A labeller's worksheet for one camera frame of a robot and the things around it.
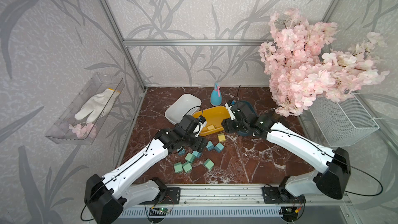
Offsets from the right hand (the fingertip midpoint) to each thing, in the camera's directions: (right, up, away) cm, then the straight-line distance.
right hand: (225, 121), depth 79 cm
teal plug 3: (-24, -19, +7) cm, 31 cm away
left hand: (-12, -9, -3) cm, 15 cm away
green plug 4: (-9, -23, +3) cm, 25 cm away
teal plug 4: (-15, -19, +6) cm, 25 cm away
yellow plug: (-1, -12, +13) cm, 17 cm away
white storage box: (-25, +8, +29) cm, 39 cm away
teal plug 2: (-3, -16, +8) cm, 18 cm away
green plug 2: (-25, -25, +2) cm, 35 cm away
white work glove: (-58, +9, -10) cm, 59 cm away
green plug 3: (-20, -24, +2) cm, 31 cm away
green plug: (-19, -21, +5) cm, 28 cm away
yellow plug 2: (-7, -6, +17) cm, 20 cm away
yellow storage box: (-5, -1, +29) cm, 30 cm away
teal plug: (-8, -16, +10) cm, 20 cm away
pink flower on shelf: (-57, -1, -19) cm, 60 cm away
